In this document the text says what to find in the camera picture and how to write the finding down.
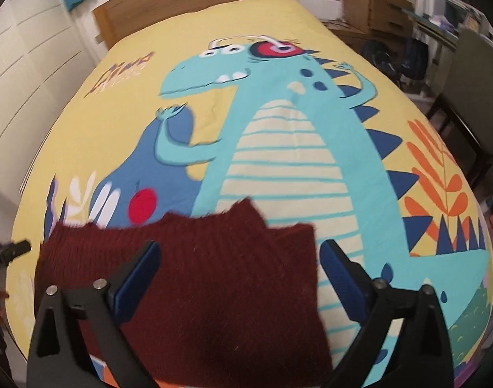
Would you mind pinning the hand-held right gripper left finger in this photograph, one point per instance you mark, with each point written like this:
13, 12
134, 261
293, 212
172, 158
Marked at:
137, 279

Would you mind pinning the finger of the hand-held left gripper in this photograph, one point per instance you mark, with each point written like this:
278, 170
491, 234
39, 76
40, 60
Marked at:
12, 249

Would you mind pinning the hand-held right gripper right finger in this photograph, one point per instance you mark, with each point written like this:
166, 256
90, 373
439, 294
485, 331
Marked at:
345, 283

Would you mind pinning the dark red knit sweater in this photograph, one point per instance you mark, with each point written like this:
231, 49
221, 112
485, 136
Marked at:
230, 291

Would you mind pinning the yellow dinosaur printed blanket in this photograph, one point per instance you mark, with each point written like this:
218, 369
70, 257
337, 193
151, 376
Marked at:
291, 137

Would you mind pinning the white wardrobe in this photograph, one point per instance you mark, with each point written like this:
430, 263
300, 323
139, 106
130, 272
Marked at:
28, 68

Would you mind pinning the dark backpack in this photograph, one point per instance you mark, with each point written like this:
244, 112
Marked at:
381, 62

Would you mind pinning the dark wooden chair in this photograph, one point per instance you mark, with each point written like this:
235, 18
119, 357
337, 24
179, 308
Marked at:
468, 89

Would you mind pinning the black tote bag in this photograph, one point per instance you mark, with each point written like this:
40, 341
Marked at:
416, 60

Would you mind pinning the cluttered desk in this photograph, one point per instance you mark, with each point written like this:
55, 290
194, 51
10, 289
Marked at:
436, 26

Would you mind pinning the wooden drawer cabinet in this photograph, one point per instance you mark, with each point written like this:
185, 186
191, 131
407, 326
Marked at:
388, 8

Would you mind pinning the wooden bed headboard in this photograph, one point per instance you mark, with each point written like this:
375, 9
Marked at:
190, 4

